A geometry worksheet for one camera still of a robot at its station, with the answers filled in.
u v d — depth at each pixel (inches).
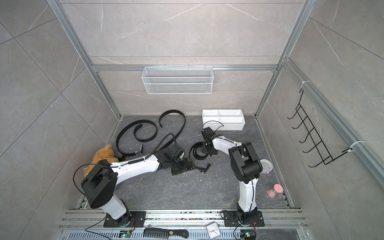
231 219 28.7
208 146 28.9
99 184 17.5
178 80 39.7
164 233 27.5
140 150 37.5
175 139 42.3
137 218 28.9
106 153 34.6
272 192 31.6
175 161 27.6
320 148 25.3
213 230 27.2
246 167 20.5
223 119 44.5
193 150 38.2
